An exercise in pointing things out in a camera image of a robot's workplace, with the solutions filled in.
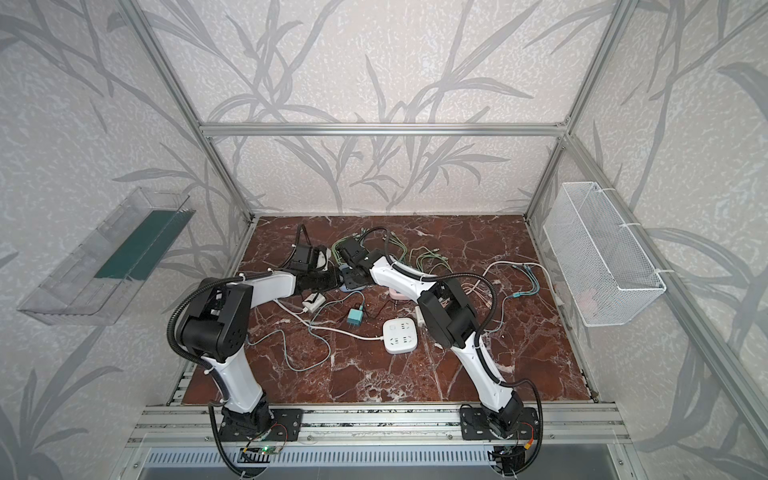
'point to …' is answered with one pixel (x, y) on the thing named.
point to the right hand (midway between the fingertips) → (355, 268)
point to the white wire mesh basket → (596, 259)
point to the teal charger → (355, 317)
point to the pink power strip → (397, 295)
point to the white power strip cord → (327, 330)
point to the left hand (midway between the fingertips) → (347, 269)
